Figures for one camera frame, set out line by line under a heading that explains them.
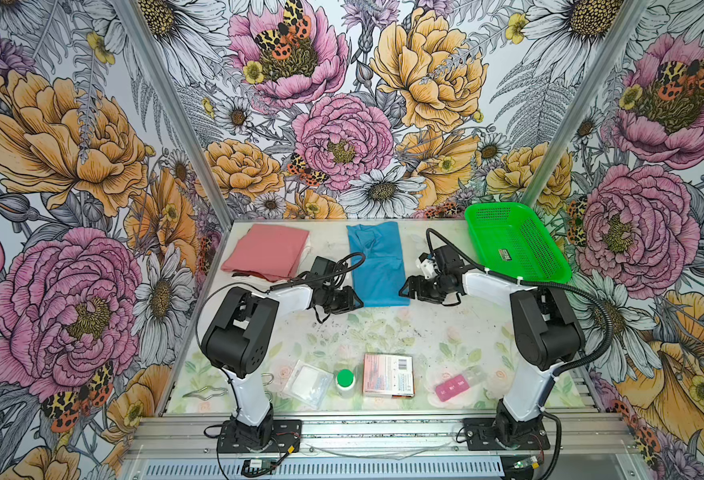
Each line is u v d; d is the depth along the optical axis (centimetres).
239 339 50
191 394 80
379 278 103
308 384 82
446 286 75
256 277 103
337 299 83
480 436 74
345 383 75
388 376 79
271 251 110
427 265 92
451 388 81
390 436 76
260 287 54
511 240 117
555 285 54
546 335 50
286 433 73
